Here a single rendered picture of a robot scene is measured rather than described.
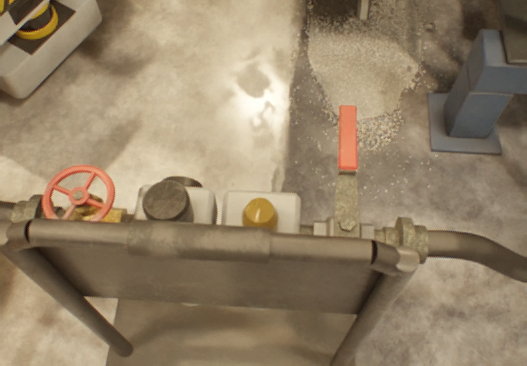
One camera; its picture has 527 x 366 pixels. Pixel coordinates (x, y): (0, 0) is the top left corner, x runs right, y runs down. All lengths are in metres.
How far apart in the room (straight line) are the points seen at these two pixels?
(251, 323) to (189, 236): 0.57
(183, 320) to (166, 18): 0.70
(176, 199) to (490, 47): 0.67
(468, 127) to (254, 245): 0.79
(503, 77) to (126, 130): 0.73
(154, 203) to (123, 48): 0.82
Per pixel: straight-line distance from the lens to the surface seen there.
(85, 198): 0.61
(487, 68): 1.08
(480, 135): 1.26
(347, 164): 0.63
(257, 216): 0.59
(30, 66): 1.26
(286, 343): 1.05
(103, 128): 1.26
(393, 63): 1.34
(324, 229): 0.64
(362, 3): 1.07
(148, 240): 0.51
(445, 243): 0.65
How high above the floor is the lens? 1.04
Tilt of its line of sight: 62 degrees down
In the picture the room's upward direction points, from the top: straight up
